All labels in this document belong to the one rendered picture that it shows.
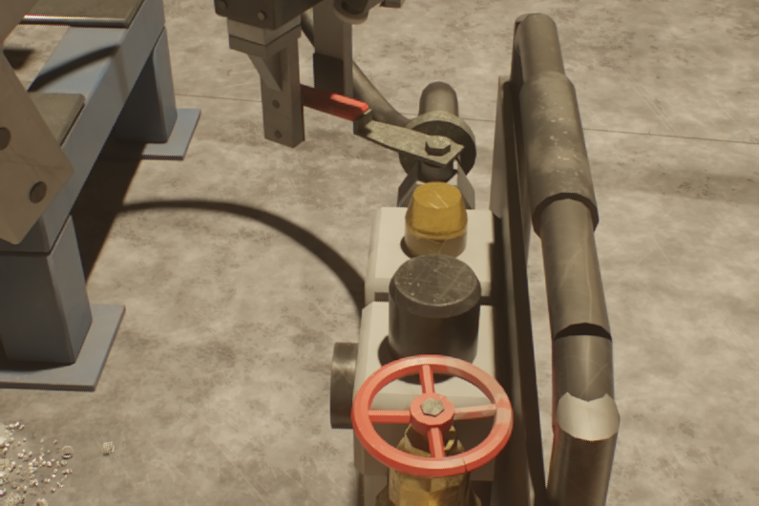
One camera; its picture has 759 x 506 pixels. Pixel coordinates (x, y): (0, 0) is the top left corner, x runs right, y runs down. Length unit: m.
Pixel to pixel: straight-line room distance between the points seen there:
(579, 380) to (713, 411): 0.82
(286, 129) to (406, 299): 0.23
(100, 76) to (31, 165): 1.05
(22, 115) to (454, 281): 0.32
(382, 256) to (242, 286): 0.73
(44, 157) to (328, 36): 0.50
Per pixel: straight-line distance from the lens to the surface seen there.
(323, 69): 0.78
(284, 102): 0.73
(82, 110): 1.27
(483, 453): 0.47
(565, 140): 0.55
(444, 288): 0.54
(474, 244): 0.65
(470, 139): 0.79
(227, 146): 1.64
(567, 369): 0.44
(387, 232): 0.66
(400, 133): 0.74
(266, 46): 0.68
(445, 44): 1.93
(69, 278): 1.24
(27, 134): 0.28
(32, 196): 0.29
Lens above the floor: 0.85
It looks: 36 degrees down
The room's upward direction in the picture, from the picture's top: straight up
